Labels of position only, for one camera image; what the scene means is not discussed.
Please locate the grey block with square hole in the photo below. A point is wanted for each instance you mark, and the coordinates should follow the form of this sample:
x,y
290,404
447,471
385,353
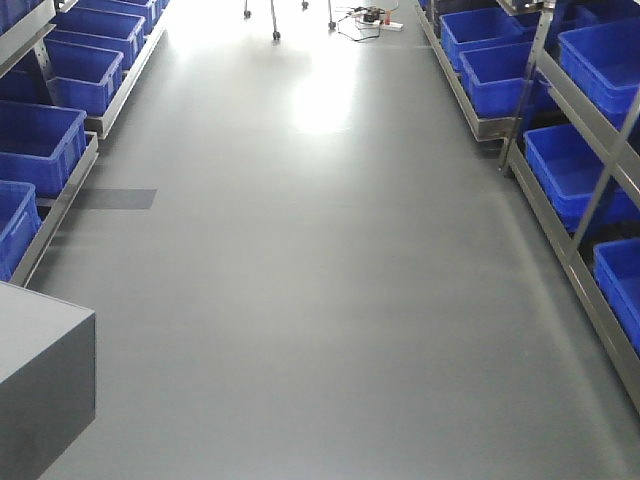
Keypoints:
x,y
40,400

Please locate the low steel shelf rack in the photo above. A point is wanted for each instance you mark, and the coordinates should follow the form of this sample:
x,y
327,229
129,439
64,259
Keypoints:
x,y
492,130

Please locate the metal stand with castors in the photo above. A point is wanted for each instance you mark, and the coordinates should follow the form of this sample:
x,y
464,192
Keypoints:
x,y
274,25

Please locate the white power strip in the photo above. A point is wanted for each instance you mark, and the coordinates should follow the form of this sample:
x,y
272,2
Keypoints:
x,y
392,26

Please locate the grey steel shelf rack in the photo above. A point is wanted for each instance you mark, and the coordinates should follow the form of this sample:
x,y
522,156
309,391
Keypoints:
x,y
550,220
70,185

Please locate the black power adapter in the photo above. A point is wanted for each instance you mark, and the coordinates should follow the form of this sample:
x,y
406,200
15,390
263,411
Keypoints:
x,y
371,15

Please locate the row of blue bins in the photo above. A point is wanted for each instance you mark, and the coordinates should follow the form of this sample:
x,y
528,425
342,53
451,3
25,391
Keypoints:
x,y
40,145
490,80

